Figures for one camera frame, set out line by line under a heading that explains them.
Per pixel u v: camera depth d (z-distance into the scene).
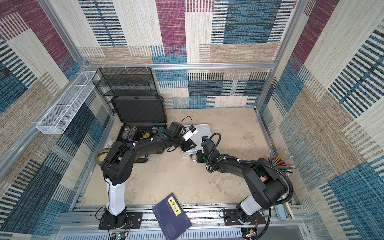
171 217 0.74
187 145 0.83
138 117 0.99
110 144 1.02
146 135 1.03
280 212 0.73
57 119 0.71
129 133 1.03
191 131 0.83
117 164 0.52
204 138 0.84
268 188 0.45
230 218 0.73
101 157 0.96
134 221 0.73
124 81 1.04
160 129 1.05
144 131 1.05
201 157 0.81
